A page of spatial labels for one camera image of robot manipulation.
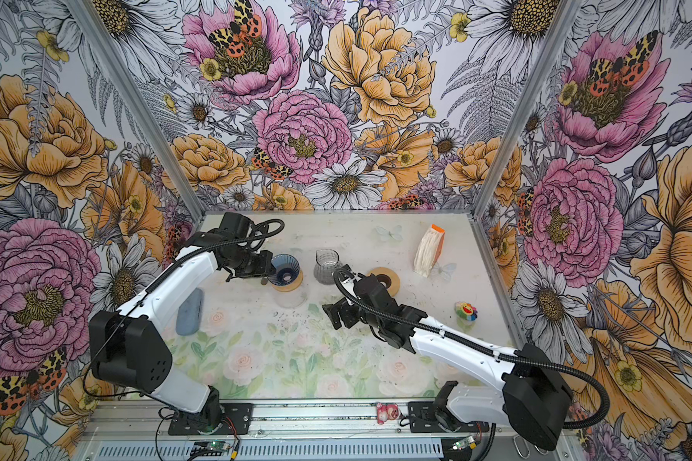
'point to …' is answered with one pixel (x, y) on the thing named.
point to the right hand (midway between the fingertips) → (340, 306)
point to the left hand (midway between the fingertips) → (271, 279)
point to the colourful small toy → (466, 311)
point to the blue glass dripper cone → (286, 270)
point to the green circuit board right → (468, 442)
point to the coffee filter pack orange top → (429, 250)
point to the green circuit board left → (210, 448)
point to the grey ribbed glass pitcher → (327, 260)
